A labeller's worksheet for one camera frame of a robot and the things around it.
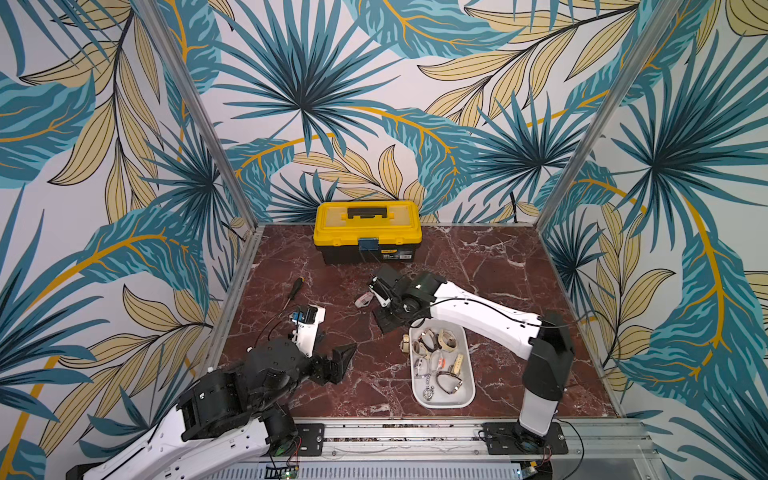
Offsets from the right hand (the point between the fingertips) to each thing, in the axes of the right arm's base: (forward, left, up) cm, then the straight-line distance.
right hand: (382, 319), depth 80 cm
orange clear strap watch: (-8, -16, -11) cm, 21 cm away
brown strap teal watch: (-1, -14, -13) cm, 19 cm away
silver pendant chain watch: (-16, -12, -13) cm, 23 cm away
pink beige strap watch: (+12, +6, -10) cm, 16 cm away
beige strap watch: (-1, -19, -12) cm, 23 cm away
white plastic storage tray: (-10, -17, -12) cm, 23 cm away
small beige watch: (-4, -6, -8) cm, 10 cm away
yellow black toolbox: (+32, +5, +1) cm, 32 cm away
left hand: (-12, +9, +11) cm, 19 cm away
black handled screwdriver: (+18, +29, -12) cm, 36 cm away
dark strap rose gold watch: (-13, -20, -11) cm, 27 cm away
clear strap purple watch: (-9, -11, -12) cm, 18 cm away
